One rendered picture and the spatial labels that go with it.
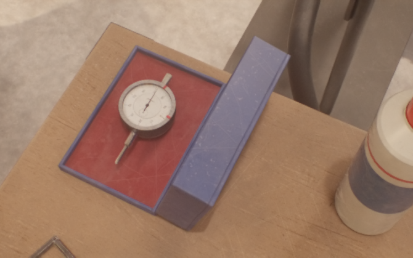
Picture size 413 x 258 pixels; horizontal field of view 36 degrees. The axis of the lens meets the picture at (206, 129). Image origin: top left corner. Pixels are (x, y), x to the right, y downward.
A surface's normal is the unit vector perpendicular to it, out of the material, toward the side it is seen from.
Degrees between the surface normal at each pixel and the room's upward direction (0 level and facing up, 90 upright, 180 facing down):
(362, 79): 0
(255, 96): 13
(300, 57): 46
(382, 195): 90
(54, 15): 0
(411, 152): 42
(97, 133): 0
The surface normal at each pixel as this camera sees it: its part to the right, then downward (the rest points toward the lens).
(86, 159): 0.00, -0.43
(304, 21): 0.06, 0.17
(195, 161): 0.20, -0.33
